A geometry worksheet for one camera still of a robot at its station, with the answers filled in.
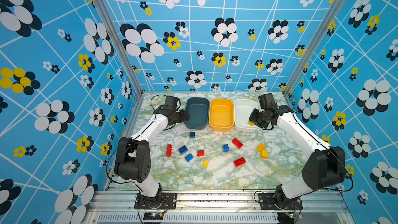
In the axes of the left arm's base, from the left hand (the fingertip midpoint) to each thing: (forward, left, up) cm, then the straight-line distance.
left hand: (185, 116), depth 92 cm
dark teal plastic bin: (+13, -8, -11) cm, 19 cm away
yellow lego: (-10, -36, +7) cm, 38 cm away
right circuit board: (-49, -50, -11) cm, 70 cm away
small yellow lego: (-24, -12, -11) cm, 30 cm away
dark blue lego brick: (-17, +1, -10) cm, 20 cm away
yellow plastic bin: (+9, -23, -11) cm, 27 cm away
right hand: (-4, -38, +3) cm, 39 cm away
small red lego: (-18, -9, -11) cm, 23 cm away
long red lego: (-18, +9, -11) cm, 23 cm away
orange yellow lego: (-14, -45, -11) cm, 49 cm away
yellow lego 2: (-19, -46, -10) cm, 51 cm away
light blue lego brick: (-21, -3, -13) cm, 24 cm away
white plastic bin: (+9, -37, -5) cm, 39 cm away
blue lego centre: (-16, -24, -9) cm, 31 cm away
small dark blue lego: (-7, -4, -11) cm, 13 cm away
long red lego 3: (-24, -31, -10) cm, 40 cm away
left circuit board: (-48, +13, -15) cm, 52 cm away
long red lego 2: (-12, -31, -11) cm, 35 cm away
